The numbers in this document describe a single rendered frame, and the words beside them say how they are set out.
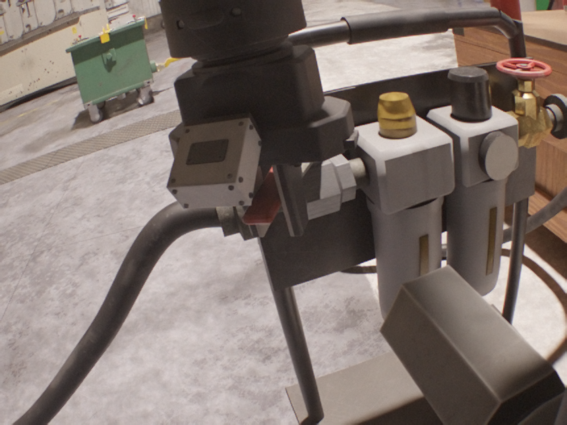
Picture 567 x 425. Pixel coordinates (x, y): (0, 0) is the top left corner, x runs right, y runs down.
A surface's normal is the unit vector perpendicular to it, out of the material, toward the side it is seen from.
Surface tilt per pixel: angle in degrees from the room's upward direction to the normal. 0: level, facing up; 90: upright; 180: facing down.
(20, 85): 90
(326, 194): 60
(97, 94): 90
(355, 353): 0
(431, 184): 90
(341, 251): 90
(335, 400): 0
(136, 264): 79
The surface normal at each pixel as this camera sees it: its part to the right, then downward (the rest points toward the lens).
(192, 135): -0.29, -0.51
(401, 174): 0.25, 0.41
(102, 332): 0.11, 0.19
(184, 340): -0.19, -0.87
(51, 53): -0.03, 0.48
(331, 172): 0.12, -0.08
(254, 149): 0.95, -0.05
